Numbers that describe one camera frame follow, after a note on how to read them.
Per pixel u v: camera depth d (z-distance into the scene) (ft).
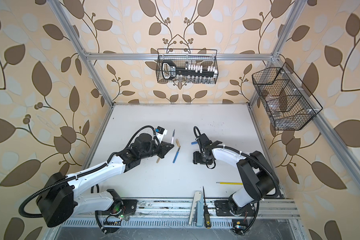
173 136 2.58
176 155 3.06
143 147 2.04
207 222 2.24
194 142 3.25
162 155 2.28
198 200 2.43
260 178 1.45
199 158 2.65
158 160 2.99
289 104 2.40
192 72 2.71
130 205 2.47
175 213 2.42
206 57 2.99
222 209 2.40
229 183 2.72
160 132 2.31
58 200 1.32
